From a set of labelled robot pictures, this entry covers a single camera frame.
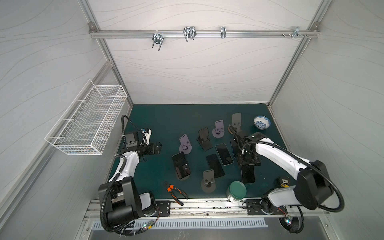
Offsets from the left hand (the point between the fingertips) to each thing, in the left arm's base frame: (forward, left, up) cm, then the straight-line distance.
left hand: (156, 143), depth 89 cm
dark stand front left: (-18, -18, -9) cm, 27 cm away
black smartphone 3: (-14, -17, +2) cm, 22 cm away
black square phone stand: (+5, -29, -3) cm, 29 cm away
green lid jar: (-25, -45, 0) cm, 52 cm away
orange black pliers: (-24, -11, -7) cm, 27 cm away
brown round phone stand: (+18, -51, -1) cm, 55 cm away
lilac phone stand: (+12, -39, -4) cm, 41 cm away
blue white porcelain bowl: (+23, -72, -7) cm, 76 cm away
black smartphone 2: (-9, -36, -8) cm, 38 cm away
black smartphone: (-2, -42, -9) cm, 43 cm away
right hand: (-10, -54, -1) cm, 55 cm away
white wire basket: (-6, +27, +23) cm, 36 cm away
